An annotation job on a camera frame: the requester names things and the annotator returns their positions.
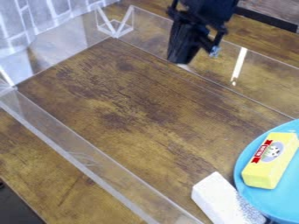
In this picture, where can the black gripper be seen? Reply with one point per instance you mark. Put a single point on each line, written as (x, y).
(198, 24)

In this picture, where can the yellow block with label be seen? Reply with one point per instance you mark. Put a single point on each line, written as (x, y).
(268, 164)

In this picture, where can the blue round plastic tray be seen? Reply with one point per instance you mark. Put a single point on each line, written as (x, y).
(277, 203)

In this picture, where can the white speckled stone block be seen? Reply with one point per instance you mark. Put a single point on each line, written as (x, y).
(220, 201)

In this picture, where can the dark baseboard strip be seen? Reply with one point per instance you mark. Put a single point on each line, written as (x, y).
(277, 22)

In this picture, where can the clear acrylic enclosure wall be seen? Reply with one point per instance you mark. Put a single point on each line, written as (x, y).
(110, 131)

